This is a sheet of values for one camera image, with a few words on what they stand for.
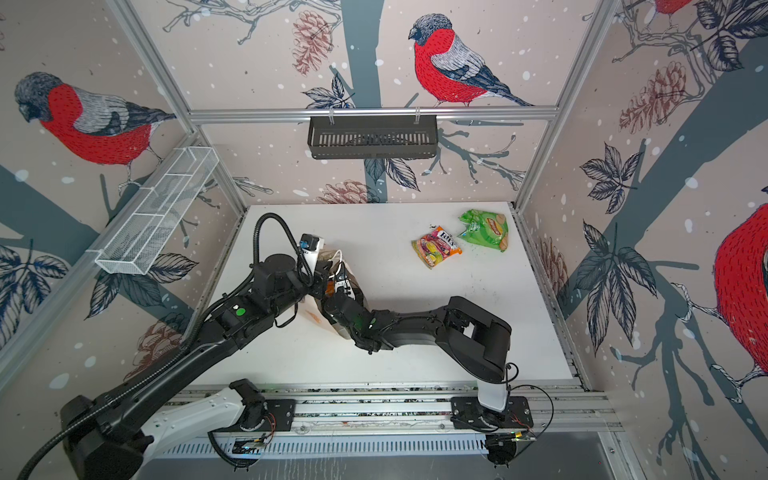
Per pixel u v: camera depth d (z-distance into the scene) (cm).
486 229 103
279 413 73
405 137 107
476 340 47
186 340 92
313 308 71
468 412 73
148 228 74
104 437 38
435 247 104
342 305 63
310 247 62
